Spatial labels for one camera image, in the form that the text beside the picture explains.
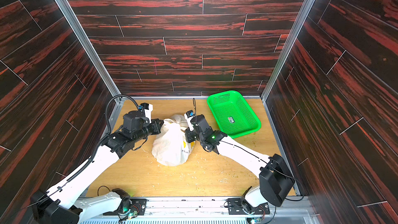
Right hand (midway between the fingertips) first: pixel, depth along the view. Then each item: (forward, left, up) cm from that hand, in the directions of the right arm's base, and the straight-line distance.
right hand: (190, 127), depth 83 cm
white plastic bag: (-11, +9, -2) cm, 15 cm away
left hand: (-2, +12, +8) cm, 15 cm away
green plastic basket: (+22, -29, -17) cm, 40 cm away
